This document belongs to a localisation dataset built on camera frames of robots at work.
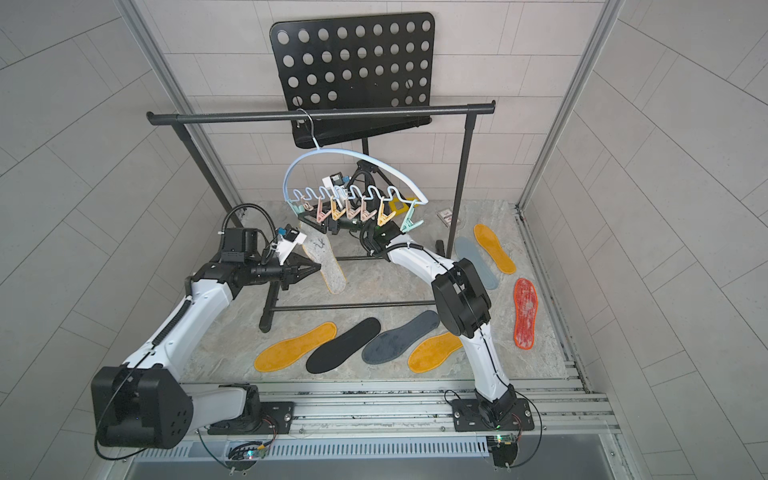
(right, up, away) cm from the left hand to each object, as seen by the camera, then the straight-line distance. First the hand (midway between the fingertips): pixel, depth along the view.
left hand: (321, 264), depth 76 cm
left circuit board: (-14, -42, -11) cm, 46 cm away
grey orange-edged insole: (+58, -16, +12) cm, 62 cm away
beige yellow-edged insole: (+53, +5, +29) cm, 60 cm away
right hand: (-2, +12, -2) cm, 12 cm away
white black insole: (+2, -26, +5) cm, 26 cm away
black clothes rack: (-21, -11, +15) cm, 28 cm away
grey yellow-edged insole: (+29, -25, +6) cm, 39 cm away
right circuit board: (+45, -42, -8) cm, 62 cm away
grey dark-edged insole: (+17, -23, +6) cm, 30 cm away
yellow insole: (-12, -25, +4) cm, 28 cm away
